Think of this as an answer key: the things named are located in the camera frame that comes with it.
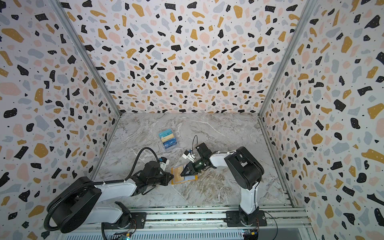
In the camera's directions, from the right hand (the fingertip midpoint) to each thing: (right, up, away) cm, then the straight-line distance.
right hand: (182, 173), depth 84 cm
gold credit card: (-4, -1, +4) cm, 6 cm away
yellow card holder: (+2, -3, +2) cm, 5 cm away
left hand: (-4, -2, +3) cm, 5 cm away
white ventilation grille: (-9, -25, -14) cm, 30 cm away
